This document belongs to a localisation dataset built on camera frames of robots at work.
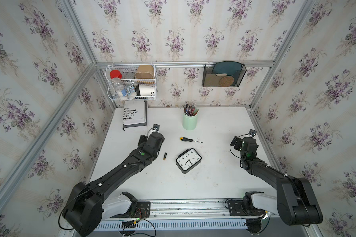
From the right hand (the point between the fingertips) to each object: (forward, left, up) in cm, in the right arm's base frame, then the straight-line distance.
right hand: (244, 138), depth 89 cm
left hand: (-5, +53, +6) cm, 54 cm away
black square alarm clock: (-12, +35, -7) cm, 37 cm away
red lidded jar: (+31, +81, +25) cm, 90 cm away
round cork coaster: (+33, +9, +18) cm, 39 cm away
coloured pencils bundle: (+21, +33, +3) cm, 40 cm away
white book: (+22, +74, -1) cm, 77 cm away
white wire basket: (+28, +71, +20) cm, 79 cm away
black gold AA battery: (-8, +49, -9) cm, 51 cm away
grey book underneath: (+13, +69, -5) cm, 71 cm away
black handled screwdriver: (+3, +34, -9) cm, 35 cm away
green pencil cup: (+14, +33, -3) cm, 36 cm away
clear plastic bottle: (+21, +77, +23) cm, 83 cm away
